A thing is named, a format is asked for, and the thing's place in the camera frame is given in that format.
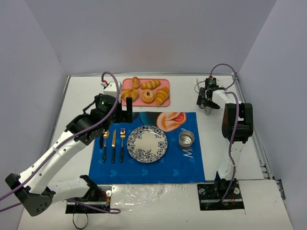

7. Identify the metal cup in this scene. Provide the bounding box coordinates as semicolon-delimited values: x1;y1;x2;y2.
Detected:
178;130;195;149

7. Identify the upper striped croissant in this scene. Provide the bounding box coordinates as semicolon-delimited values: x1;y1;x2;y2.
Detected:
140;80;161;90

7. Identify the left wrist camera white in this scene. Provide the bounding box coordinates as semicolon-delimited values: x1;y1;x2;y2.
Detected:
100;80;122;97

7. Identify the striped croissant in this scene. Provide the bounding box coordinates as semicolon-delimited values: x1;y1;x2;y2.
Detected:
155;87;169;106
140;80;161;90

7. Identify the blue floral plate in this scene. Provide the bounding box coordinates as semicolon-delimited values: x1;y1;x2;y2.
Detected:
127;126;168;163

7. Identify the right striped croissant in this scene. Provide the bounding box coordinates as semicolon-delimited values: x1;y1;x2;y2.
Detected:
155;87;169;106

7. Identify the small round bun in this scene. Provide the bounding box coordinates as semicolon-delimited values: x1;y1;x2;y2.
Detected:
131;77;141;89

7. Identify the round striped bun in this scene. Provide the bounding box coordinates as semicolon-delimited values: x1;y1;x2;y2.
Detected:
121;88;139;102

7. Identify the gold knife green handle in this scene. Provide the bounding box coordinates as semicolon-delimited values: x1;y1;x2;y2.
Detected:
111;129;117;163

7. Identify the aluminium rail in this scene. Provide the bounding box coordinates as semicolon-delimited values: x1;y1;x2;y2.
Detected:
231;72;286;199

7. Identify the sugared donut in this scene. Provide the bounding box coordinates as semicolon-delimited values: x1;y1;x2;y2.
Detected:
141;89;155;104

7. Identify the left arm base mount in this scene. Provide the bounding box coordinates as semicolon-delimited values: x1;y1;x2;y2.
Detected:
65;185;112;214

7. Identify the gold spoon green handle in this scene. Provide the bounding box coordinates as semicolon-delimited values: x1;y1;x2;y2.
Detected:
102;131;110;163

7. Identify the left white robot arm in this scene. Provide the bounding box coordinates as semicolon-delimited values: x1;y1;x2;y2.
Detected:
5;93;132;217

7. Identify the blue cartoon placemat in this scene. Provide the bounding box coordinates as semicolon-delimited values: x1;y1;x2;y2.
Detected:
89;112;205;184

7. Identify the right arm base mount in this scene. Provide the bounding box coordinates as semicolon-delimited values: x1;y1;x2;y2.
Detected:
197;179;245;211

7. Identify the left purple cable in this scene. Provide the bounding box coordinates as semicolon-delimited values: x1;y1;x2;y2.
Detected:
0;71;122;214

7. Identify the pink tray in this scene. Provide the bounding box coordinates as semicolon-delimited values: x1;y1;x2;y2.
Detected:
120;77;170;107

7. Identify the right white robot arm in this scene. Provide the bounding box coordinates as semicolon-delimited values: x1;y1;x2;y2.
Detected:
196;76;253;181

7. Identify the gold fork green handle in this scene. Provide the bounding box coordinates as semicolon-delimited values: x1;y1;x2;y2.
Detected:
119;128;126;163

